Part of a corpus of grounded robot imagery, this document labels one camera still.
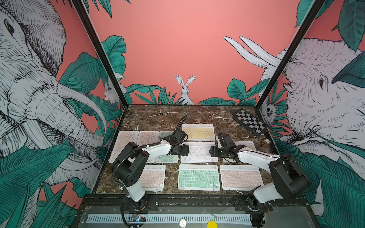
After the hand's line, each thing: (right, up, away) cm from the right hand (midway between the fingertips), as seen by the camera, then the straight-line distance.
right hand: (212, 149), depth 92 cm
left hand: (-17, 0, 0) cm, 17 cm away
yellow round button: (-5, -32, -23) cm, 40 cm away
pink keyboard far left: (-63, +6, +9) cm, 64 cm away
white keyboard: (-9, -2, +1) cm, 9 cm away
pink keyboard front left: (-37, -15, -10) cm, 41 cm away
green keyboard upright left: (-30, -6, -1) cm, 31 cm away
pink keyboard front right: (+15, -15, -8) cm, 23 cm away
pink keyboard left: (-46, +6, +9) cm, 48 cm away
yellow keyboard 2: (+28, +1, +6) cm, 29 cm away
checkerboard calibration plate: (+32, +17, +15) cm, 39 cm away
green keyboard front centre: (-10, -15, -9) cm, 20 cm away
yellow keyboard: (-8, +10, +12) cm, 17 cm away
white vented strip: (-24, -30, -22) cm, 44 cm away
